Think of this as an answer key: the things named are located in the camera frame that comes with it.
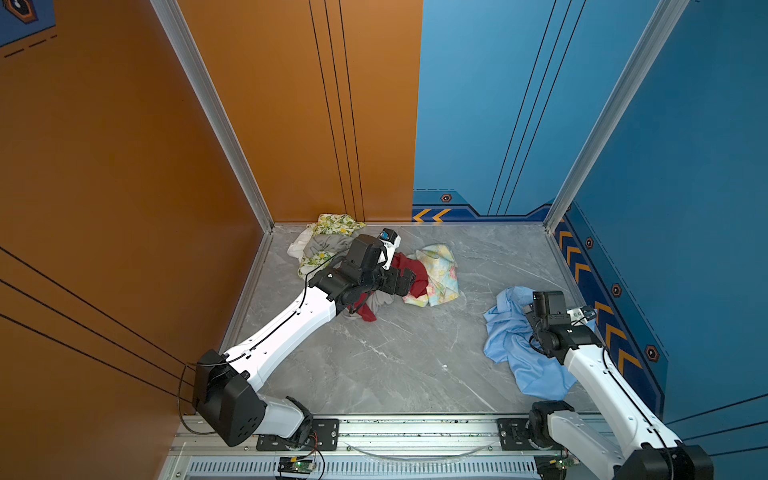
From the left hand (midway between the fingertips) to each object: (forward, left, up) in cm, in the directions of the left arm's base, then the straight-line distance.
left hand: (401, 268), depth 78 cm
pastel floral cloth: (+10, -14, -17) cm, 24 cm away
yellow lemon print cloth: (+34, +28, -18) cm, 47 cm away
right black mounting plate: (-34, -28, -22) cm, 49 cm away
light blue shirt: (-8, -32, -19) cm, 38 cm away
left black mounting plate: (-35, +19, -24) cm, 46 cm away
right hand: (-7, -38, -13) cm, 41 cm away
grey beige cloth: (+24, +33, -18) cm, 44 cm away
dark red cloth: (+5, -6, -17) cm, 19 cm away
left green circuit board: (-41, +22, -24) cm, 52 cm away
